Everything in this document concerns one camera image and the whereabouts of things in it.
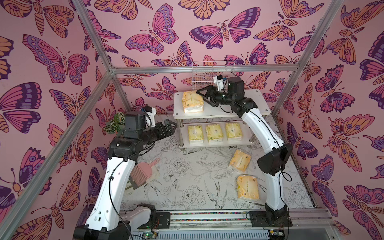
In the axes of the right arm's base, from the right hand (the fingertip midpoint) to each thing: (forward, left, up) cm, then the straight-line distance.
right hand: (194, 95), depth 73 cm
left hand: (-16, +10, -5) cm, 19 cm away
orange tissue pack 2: (-32, -29, -36) cm, 56 cm away
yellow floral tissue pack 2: (+1, -13, -31) cm, 33 cm away
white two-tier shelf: (+9, -3, -32) cm, 33 cm away
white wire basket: (+32, -2, -12) cm, 34 cm away
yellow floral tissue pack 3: (+2, -25, -31) cm, 40 cm away
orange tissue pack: (-15, -28, -38) cm, 49 cm away
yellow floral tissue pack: (-1, 0, -30) cm, 30 cm away
